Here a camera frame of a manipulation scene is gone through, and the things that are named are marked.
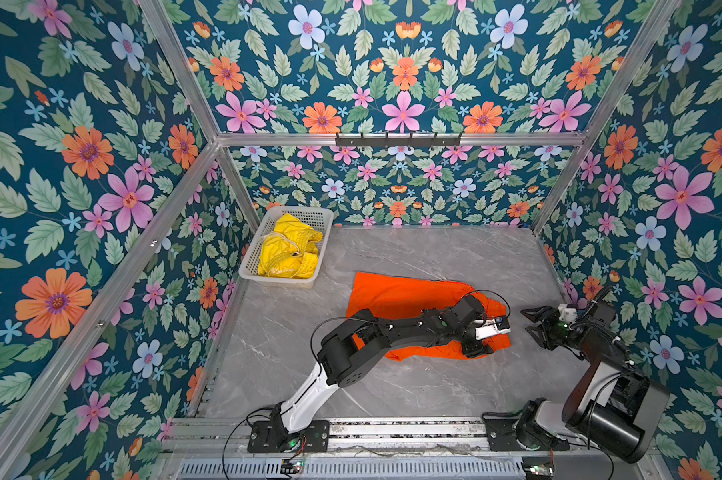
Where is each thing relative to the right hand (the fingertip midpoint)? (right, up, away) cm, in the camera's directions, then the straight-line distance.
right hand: (527, 316), depth 86 cm
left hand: (-10, -5, -4) cm, 12 cm away
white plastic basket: (-67, +32, +28) cm, 80 cm away
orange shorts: (-39, +4, +13) cm, 41 cm away
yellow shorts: (-75, +20, +17) cm, 79 cm away
